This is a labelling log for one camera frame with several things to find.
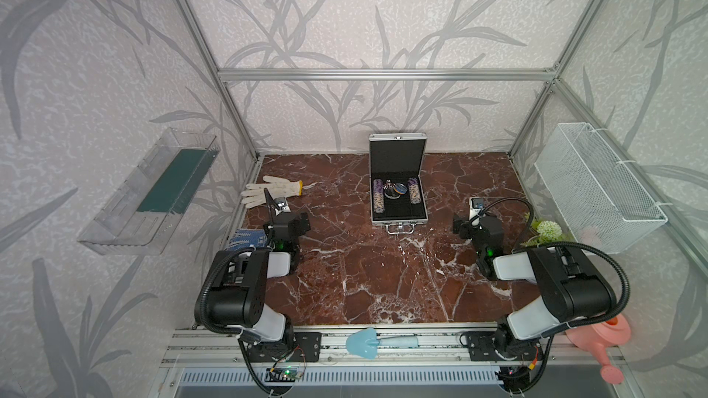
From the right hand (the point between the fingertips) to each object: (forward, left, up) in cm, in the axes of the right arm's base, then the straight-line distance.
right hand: (470, 210), depth 94 cm
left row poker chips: (+8, +32, -3) cm, 33 cm away
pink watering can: (-39, -21, +4) cm, 45 cm away
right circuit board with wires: (-46, -4, -12) cm, 48 cm away
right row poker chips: (+9, +18, -3) cm, 20 cm away
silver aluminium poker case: (+17, +24, -4) cm, 30 cm away
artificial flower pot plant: (-13, -18, +7) cm, 23 cm away
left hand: (-1, +63, 0) cm, 63 cm away
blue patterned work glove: (-7, +78, -5) cm, 78 cm away
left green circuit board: (-45, +57, -6) cm, 73 cm away
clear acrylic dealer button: (+11, +27, -5) cm, 29 cm away
